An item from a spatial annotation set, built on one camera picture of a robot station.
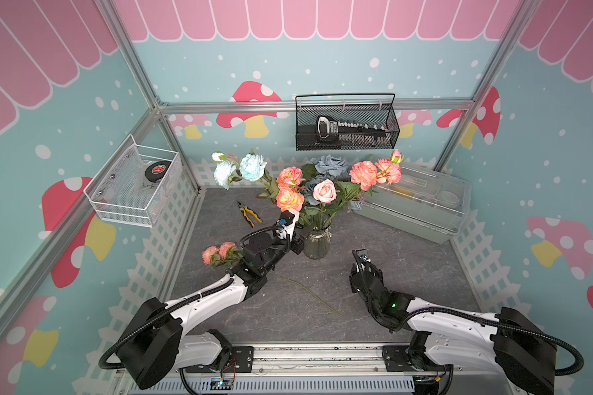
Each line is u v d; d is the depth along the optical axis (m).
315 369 0.74
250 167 0.60
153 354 0.41
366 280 0.59
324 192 0.57
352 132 0.88
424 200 0.91
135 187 0.77
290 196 0.66
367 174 0.62
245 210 1.10
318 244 0.92
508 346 0.42
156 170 0.79
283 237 0.64
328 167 0.72
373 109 0.91
